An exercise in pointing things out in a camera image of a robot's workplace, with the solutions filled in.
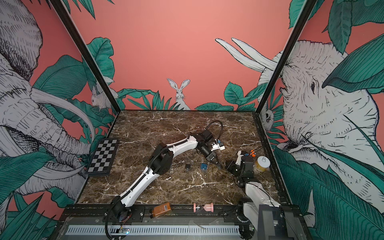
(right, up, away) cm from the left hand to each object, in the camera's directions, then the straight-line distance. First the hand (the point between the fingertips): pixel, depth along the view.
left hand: (219, 163), depth 88 cm
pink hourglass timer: (-8, -19, -14) cm, 25 cm away
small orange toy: (+22, +5, +5) cm, 23 cm away
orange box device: (-32, -18, -16) cm, 40 cm away
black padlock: (-19, -2, +3) cm, 20 cm away
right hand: (+3, +2, 0) cm, 4 cm away
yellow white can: (+26, 0, -1) cm, 26 cm away
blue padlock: (-9, -3, +2) cm, 10 cm away
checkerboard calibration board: (-71, +1, 0) cm, 71 cm away
